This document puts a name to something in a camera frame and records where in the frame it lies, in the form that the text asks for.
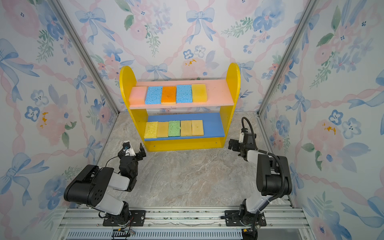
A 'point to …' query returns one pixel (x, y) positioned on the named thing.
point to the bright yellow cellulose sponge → (151, 130)
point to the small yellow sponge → (197, 128)
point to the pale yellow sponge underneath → (186, 128)
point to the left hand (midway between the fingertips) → (133, 144)
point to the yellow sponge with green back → (162, 129)
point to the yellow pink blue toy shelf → (179, 115)
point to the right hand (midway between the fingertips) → (236, 141)
